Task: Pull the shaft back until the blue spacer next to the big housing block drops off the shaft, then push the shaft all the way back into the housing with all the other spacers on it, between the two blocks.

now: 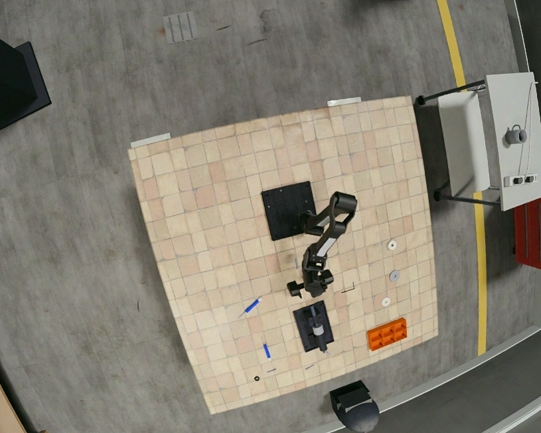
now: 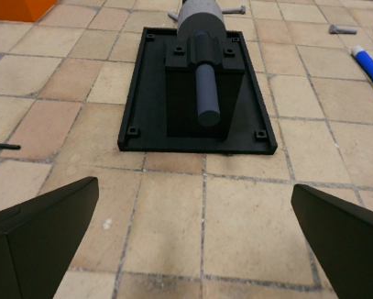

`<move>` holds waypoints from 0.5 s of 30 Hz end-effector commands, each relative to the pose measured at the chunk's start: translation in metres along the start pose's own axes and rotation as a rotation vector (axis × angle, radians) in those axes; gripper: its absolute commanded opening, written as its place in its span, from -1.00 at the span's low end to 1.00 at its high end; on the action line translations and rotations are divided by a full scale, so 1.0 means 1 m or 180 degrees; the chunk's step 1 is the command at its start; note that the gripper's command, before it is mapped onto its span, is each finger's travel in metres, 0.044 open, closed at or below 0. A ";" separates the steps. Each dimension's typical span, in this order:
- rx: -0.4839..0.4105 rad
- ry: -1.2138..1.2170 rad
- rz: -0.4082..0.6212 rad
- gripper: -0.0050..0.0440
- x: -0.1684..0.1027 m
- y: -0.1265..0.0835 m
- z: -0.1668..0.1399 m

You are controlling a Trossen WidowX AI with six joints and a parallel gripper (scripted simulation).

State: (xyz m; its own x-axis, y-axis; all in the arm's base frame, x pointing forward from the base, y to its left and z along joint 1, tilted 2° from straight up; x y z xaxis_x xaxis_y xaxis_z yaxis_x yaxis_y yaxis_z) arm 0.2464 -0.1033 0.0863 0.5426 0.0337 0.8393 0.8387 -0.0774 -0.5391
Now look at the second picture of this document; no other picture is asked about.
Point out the blue screwdriver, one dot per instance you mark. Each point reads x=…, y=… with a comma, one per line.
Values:
x=363, y=58

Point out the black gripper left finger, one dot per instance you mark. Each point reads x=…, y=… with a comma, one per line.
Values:
x=39, y=238

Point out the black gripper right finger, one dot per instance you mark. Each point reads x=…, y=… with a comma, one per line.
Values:
x=340, y=235

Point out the orange divided tray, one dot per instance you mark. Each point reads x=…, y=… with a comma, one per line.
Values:
x=24, y=10

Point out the black flat mounting plate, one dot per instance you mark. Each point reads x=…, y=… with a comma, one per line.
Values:
x=161, y=113

